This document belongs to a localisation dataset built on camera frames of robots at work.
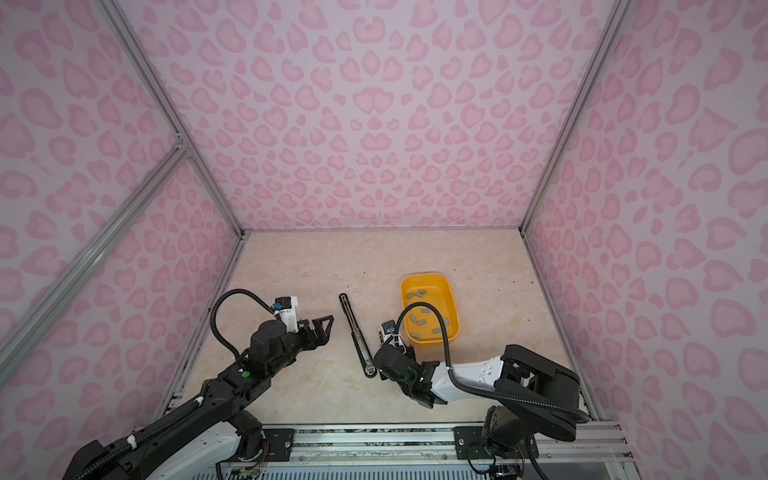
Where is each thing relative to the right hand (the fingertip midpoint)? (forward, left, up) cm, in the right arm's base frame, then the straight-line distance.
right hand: (384, 349), depth 85 cm
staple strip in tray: (+21, -11, -4) cm, 24 cm away
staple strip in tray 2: (+20, -8, -4) cm, 22 cm away
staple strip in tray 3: (+1, -11, +22) cm, 24 cm away
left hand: (+5, +16, +10) cm, 20 cm away
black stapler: (-3, +5, -1) cm, 6 cm away
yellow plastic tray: (+11, -11, -4) cm, 16 cm away
